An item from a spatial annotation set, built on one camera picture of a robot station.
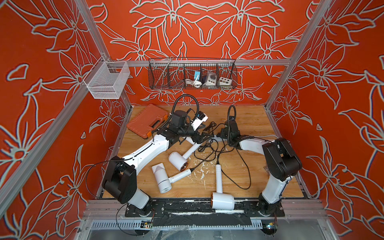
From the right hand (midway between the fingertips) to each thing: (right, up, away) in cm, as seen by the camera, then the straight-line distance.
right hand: (221, 129), depth 98 cm
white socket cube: (+1, +30, -5) cm, 31 cm away
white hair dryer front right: (-6, -33, -28) cm, 44 cm away
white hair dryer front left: (-34, -27, -22) cm, 49 cm away
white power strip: (-4, -7, -2) cm, 8 cm away
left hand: (-12, +1, -22) cm, 25 cm away
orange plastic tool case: (-52, +6, +6) cm, 52 cm away
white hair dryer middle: (-27, -18, -15) cm, 36 cm away
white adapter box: (-8, +32, -7) cm, 33 cm away
